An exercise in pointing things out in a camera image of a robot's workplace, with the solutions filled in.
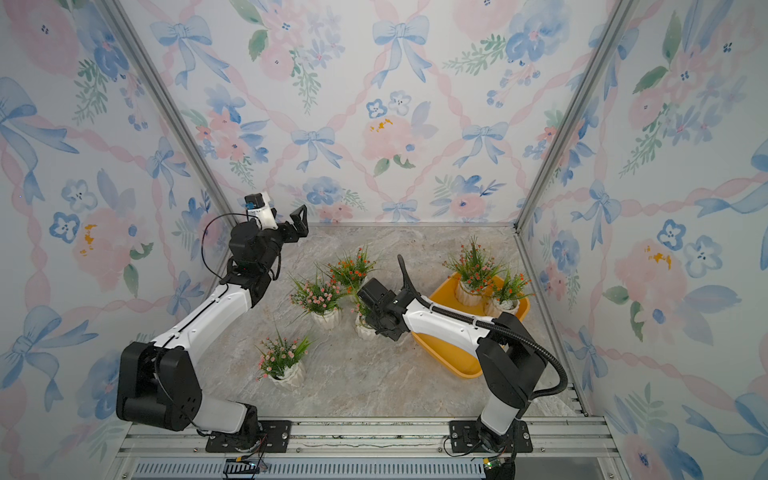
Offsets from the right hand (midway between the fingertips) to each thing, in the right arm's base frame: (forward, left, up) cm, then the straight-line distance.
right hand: (366, 315), depth 89 cm
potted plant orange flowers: (+10, +5, +10) cm, 15 cm away
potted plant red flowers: (+11, -33, +7) cm, 35 cm away
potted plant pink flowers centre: (+1, +13, +9) cm, 16 cm away
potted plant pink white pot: (-5, 0, +1) cm, 5 cm away
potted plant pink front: (-16, +20, +7) cm, 27 cm away
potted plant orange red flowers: (+3, -41, +8) cm, 42 cm away
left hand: (+17, +18, +28) cm, 38 cm away
